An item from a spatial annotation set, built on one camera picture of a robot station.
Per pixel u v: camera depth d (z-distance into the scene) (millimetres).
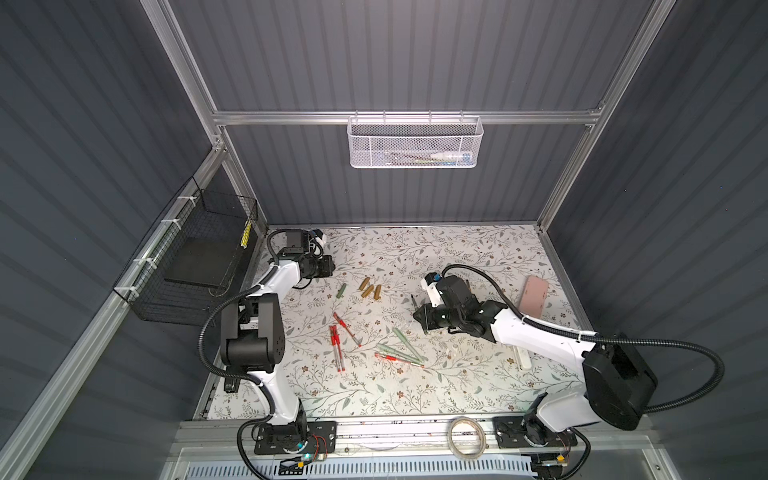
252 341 498
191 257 725
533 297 963
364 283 1037
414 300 848
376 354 868
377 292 1016
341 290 1020
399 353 870
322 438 722
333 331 919
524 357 848
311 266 824
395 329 922
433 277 773
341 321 937
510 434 736
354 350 888
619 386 434
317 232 886
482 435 728
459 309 644
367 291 1016
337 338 911
